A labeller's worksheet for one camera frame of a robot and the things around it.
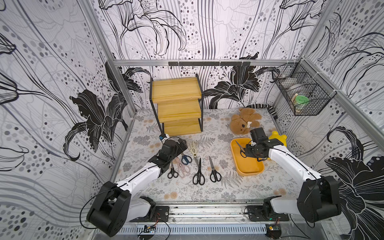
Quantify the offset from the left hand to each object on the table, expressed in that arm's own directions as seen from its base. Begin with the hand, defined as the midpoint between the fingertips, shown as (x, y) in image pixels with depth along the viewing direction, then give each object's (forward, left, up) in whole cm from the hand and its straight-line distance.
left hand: (183, 146), depth 88 cm
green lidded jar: (+14, -62, +25) cm, 68 cm away
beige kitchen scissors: (+4, -6, -9) cm, 11 cm away
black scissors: (-14, -19, -9) cm, 25 cm away
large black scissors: (-15, -10, -8) cm, 20 cm away
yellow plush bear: (+10, -63, -2) cm, 63 cm away
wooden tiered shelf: (+29, +6, +6) cm, 31 cm away
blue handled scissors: (-4, -1, -10) cm, 10 cm away
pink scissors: (-10, +1, -9) cm, 14 cm away
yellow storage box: (-9, -37, -5) cm, 38 cm away
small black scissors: (-2, -35, +1) cm, 35 cm away
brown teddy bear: (+18, -38, +1) cm, 42 cm away
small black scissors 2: (-13, +6, -9) cm, 17 cm away
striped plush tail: (+43, -62, -6) cm, 76 cm away
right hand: (0, -40, -1) cm, 40 cm away
